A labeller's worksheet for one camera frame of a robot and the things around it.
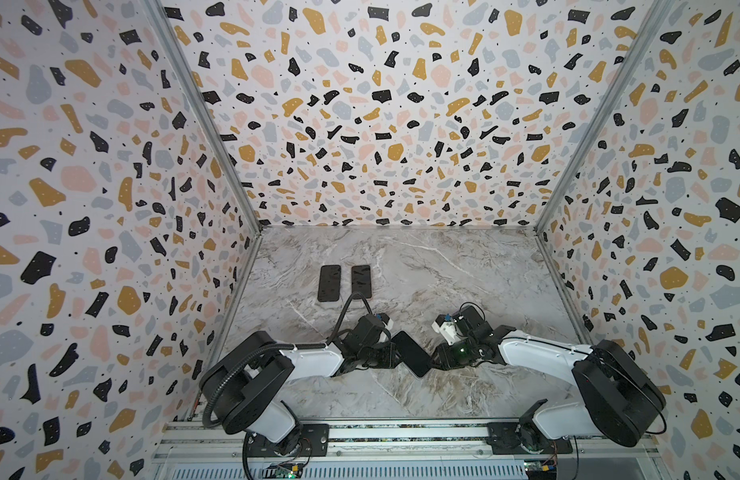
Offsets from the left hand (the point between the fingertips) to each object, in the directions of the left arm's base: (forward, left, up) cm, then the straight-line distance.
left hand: (404, 356), depth 84 cm
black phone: (0, -2, 0) cm, 2 cm away
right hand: (-1, -7, 0) cm, 7 cm away
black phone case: (+27, +24, -3) cm, 37 cm away
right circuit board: (-27, -31, -4) cm, 41 cm away
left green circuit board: (-26, +29, -4) cm, 39 cm away
